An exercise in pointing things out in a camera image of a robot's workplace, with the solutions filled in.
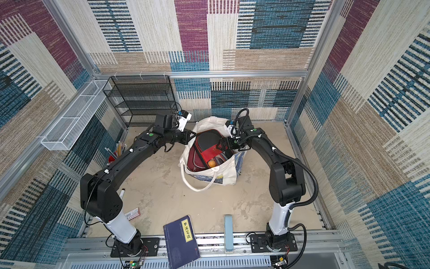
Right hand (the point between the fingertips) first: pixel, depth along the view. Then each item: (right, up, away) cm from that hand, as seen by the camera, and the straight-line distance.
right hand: (227, 147), depth 91 cm
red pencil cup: (-58, -1, +1) cm, 58 cm away
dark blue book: (-20, -42, -18) cm, 50 cm away
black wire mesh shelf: (-56, +30, +17) cm, 65 cm away
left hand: (-16, +7, -8) cm, 19 cm away
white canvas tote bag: (-2, -12, -11) cm, 17 cm away
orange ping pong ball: (-8, -8, -10) cm, 15 cm away
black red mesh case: (-12, -1, -6) cm, 13 cm away
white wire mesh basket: (-70, +8, -19) cm, 73 cm away
